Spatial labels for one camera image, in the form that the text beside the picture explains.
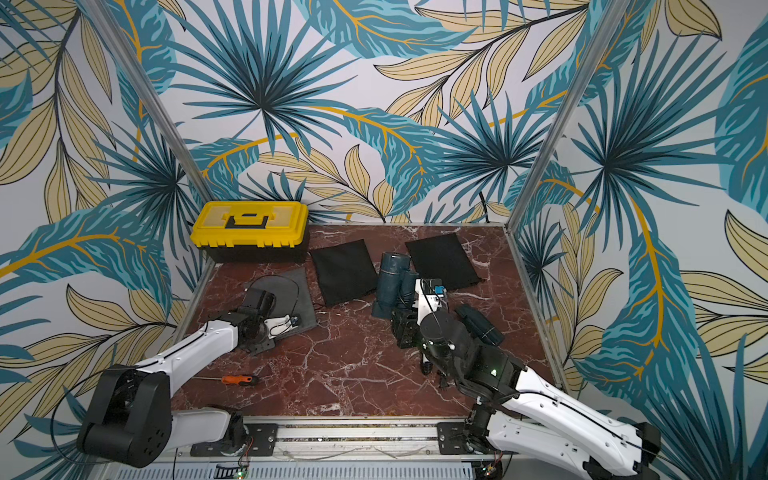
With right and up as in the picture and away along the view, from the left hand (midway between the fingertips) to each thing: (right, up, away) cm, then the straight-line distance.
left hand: (260, 335), depth 88 cm
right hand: (+39, +11, -21) cm, 46 cm away
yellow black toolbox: (-5, +31, +7) cm, 32 cm away
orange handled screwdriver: (-4, -10, -7) cm, 13 cm away
